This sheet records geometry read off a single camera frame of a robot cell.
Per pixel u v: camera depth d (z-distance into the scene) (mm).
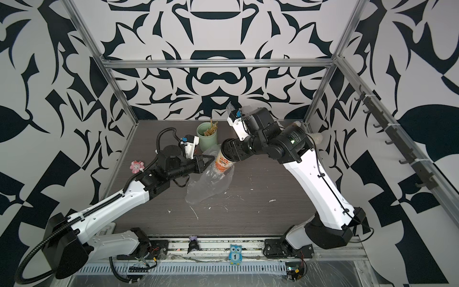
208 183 713
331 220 381
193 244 741
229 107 938
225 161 639
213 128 892
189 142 661
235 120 525
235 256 714
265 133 422
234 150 522
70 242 381
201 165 641
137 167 958
